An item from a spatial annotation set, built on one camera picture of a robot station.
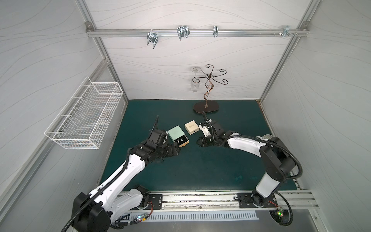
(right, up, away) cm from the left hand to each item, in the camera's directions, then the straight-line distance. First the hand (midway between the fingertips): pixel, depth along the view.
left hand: (174, 150), depth 79 cm
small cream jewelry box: (+10, +11, +22) cm, 26 cm away
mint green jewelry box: (+1, +5, +16) cm, 17 cm away
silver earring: (+1, +3, +15) cm, 15 cm away
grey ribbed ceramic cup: (+60, +5, +15) cm, 62 cm away
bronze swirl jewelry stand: (+18, +26, +36) cm, 48 cm away
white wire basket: (-43, +17, -10) cm, 47 cm away
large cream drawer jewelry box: (+24, +15, +28) cm, 40 cm away
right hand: (+14, +3, +11) cm, 18 cm away
